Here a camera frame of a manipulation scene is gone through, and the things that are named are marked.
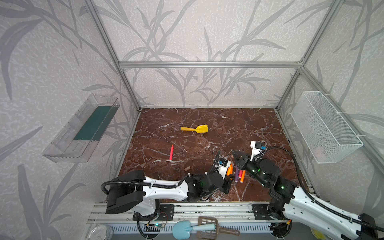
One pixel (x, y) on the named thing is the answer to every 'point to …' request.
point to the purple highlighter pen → (236, 174)
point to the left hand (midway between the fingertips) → (236, 175)
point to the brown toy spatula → (212, 234)
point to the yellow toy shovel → (201, 128)
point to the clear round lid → (101, 232)
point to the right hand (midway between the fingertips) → (232, 147)
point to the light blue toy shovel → (181, 229)
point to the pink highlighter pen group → (171, 152)
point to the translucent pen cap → (187, 168)
